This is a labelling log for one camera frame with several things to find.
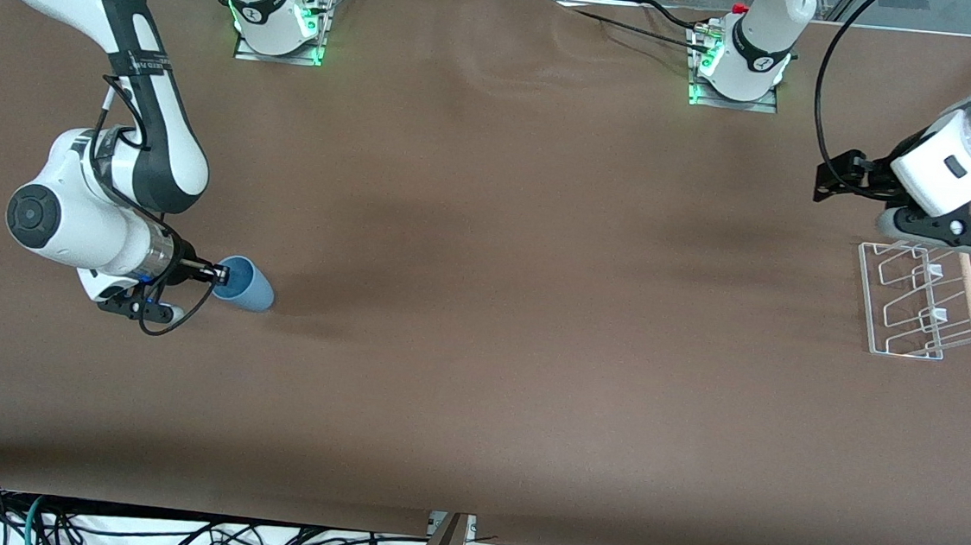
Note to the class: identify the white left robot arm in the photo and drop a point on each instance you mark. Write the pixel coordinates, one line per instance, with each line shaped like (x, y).
(764, 34)

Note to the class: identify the brown table cover sheet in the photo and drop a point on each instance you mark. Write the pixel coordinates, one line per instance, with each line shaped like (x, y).
(479, 350)

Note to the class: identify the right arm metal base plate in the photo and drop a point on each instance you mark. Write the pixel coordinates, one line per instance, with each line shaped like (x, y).
(247, 54)

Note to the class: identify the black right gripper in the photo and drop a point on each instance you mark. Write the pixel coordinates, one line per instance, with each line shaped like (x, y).
(184, 268)

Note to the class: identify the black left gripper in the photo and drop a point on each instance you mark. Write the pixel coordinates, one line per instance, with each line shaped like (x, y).
(871, 179)

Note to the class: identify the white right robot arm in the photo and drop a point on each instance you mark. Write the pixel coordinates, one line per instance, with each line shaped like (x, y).
(65, 222)

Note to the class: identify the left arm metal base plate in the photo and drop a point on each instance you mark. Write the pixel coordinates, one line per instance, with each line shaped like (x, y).
(767, 107)

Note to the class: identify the blue plastic cup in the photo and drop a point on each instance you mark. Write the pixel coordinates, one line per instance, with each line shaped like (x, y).
(252, 290)

